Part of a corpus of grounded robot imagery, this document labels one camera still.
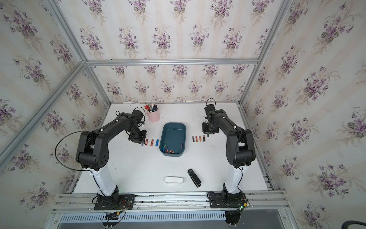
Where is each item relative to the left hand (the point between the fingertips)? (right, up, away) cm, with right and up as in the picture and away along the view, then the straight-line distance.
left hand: (145, 142), depth 91 cm
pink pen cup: (+3, +16, +13) cm, 21 cm away
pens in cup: (+2, +23, +13) cm, 27 cm away
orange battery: (+37, +1, +7) cm, 38 cm away
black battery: (+32, +1, +7) cm, 33 cm away
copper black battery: (+40, +1, +7) cm, 40 cm away
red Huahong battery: (0, -1, +4) cm, 4 cm away
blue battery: (+7, -1, +5) cm, 8 cm away
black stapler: (+32, -18, -13) cm, 39 cm away
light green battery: (+42, +4, +2) cm, 42 cm away
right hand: (+43, +6, +4) cm, 43 cm away
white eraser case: (+20, -19, -13) cm, 30 cm away
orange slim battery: (+34, +1, +7) cm, 35 cm away
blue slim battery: (-3, -3, +4) cm, 6 cm away
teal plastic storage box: (+18, +1, +7) cm, 19 cm away
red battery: (+3, -1, +5) cm, 6 cm away
